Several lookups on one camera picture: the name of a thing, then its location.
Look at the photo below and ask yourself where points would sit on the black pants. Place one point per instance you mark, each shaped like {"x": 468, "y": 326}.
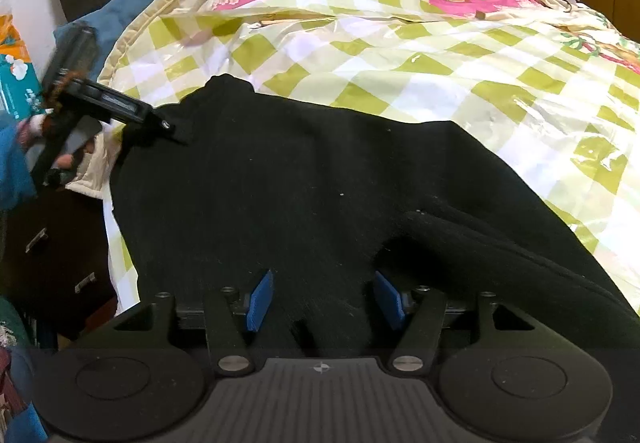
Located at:
{"x": 325, "y": 198}

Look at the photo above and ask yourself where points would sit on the green white checkered plastic cover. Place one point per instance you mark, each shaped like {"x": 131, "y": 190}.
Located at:
{"x": 552, "y": 89}

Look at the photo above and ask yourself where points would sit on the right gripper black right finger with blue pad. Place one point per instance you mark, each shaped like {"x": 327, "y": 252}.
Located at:
{"x": 411, "y": 321}

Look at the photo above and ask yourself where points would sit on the blue pillow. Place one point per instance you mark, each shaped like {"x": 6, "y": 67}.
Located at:
{"x": 109, "y": 22}

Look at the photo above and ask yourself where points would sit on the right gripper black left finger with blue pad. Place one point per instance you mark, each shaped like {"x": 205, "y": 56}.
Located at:
{"x": 228, "y": 318}

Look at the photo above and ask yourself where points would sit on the person's left hand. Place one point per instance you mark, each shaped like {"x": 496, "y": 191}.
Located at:
{"x": 45, "y": 134}

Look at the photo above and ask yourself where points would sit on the dark bedside cabinet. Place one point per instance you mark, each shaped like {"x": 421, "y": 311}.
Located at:
{"x": 54, "y": 267}

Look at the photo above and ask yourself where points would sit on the colourful tissue pack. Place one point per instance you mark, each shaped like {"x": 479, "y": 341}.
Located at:
{"x": 20, "y": 87}

